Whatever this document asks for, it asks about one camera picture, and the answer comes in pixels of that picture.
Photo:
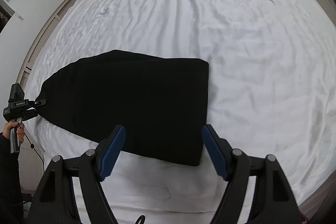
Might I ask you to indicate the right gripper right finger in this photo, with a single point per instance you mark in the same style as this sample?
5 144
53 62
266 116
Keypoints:
273 200

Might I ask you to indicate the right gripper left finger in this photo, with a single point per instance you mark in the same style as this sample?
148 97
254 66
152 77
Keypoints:
54 200

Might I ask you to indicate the black pants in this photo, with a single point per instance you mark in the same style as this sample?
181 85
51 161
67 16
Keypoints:
161 102

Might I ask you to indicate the black sleeved left forearm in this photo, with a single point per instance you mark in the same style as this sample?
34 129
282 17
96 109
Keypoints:
11 196

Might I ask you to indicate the white quilted bed cover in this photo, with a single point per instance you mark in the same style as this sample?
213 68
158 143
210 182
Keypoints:
272 68

